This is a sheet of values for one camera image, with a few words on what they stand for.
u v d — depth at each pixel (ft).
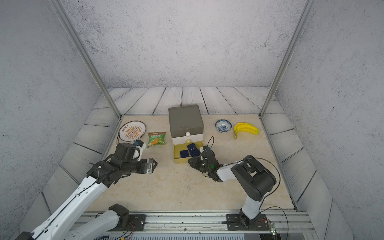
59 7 2.30
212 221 2.44
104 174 1.59
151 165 2.19
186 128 2.86
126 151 1.85
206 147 2.91
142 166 2.14
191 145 3.25
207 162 2.41
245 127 3.52
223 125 3.65
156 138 3.32
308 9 2.32
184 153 3.16
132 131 3.65
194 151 3.17
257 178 1.59
